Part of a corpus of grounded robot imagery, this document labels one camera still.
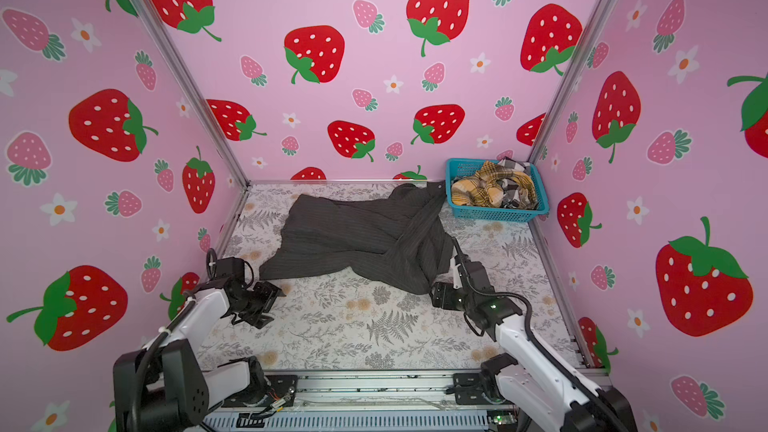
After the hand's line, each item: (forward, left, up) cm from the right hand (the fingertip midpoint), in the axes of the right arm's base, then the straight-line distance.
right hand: (439, 289), depth 84 cm
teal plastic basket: (+54, -7, 0) cm, 54 cm away
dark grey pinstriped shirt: (+17, +13, -2) cm, 22 cm away
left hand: (-7, +46, -3) cm, 47 cm away
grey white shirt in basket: (+35, -24, +5) cm, 43 cm away
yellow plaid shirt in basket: (+39, -15, +3) cm, 42 cm away
